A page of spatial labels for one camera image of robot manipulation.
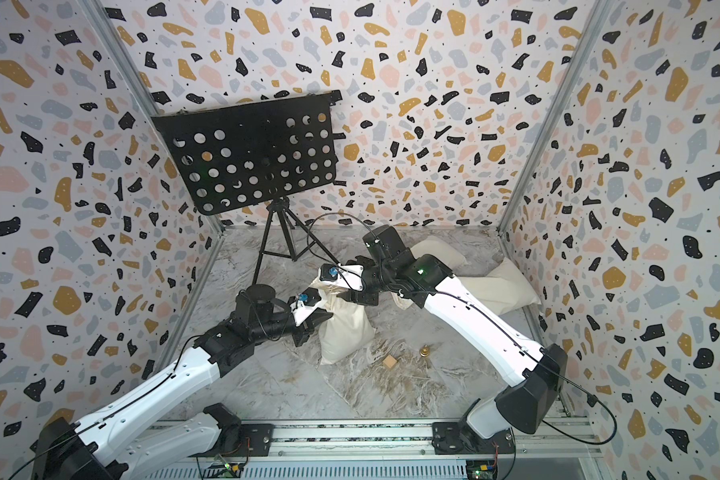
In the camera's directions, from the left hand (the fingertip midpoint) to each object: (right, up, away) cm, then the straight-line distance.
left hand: (331, 311), depth 73 cm
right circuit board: (+36, -38, -2) cm, 52 cm away
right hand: (+3, +8, -3) cm, 9 cm away
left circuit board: (-25, -38, -2) cm, 46 cm away
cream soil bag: (+3, -6, +5) cm, 9 cm away
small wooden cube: (+15, -17, +12) cm, 25 cm away
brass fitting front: (+25, -14, +14) cm, 32 cm away
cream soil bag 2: (+53, +3, +24) cm, 58 cm away
